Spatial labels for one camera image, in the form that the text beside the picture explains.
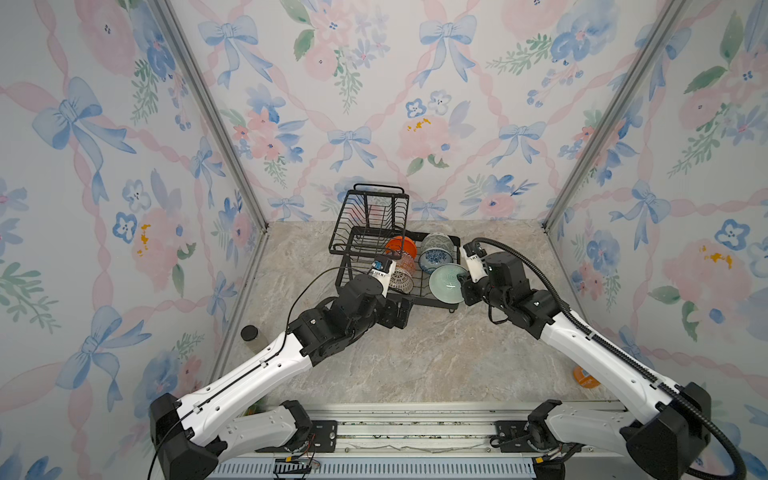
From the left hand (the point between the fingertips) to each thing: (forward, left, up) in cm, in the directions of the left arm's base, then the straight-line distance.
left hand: (399, 292), depth 70 cm
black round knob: (-3, +40, -16) cm, 43 cm away
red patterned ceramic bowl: (+26, -4, -22) cm, 34 cm away
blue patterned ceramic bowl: (+27, -13, -16) cm, 34 cm away
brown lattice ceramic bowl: (+19, -2, -23) cm, 30 cm away
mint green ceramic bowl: (+5, -12, -5) cm, 14 cm away
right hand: (+9, -17, -4) cm, 20 cm away
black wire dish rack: (+36, +9, -21) cm, 43 cm away
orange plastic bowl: (+34, -2, -22) cm, 41 cm away
